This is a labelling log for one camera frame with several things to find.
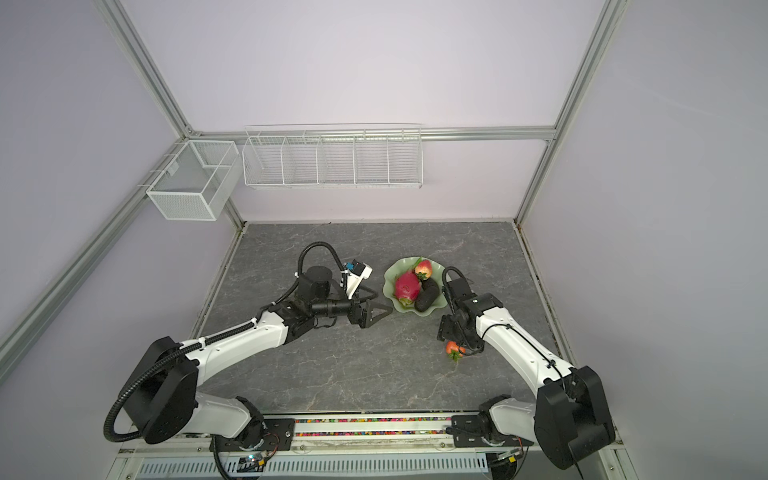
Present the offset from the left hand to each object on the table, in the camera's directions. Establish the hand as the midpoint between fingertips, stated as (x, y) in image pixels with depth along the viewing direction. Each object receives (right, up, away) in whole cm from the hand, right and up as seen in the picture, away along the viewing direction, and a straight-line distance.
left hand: (384, 306), depth 76 cm
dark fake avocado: (+13, +1, +18) cm, 22 cm away
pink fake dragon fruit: (+7, +3, +15) cm, 17 cm away
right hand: (+20, -11, +7) cm, 24 cm away
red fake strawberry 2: (+19, -14, +7) cm, 24 cm away
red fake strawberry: (+12, +8, +20) cm, 24 cm away
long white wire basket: (-19, +46, +23) cm, 55 cm away
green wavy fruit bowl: (+4, +9, +25) cm, 27 cm away
